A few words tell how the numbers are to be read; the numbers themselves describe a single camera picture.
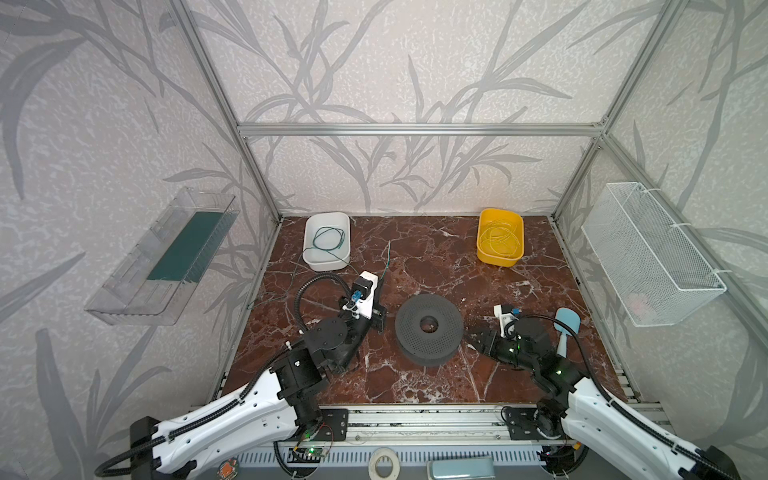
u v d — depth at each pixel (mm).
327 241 1129
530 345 623
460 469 641
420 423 753
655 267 627
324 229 1160
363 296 519
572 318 913
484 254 1014
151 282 631
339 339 472
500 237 1118
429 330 903
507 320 753
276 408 477
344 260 1032
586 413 543
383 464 692
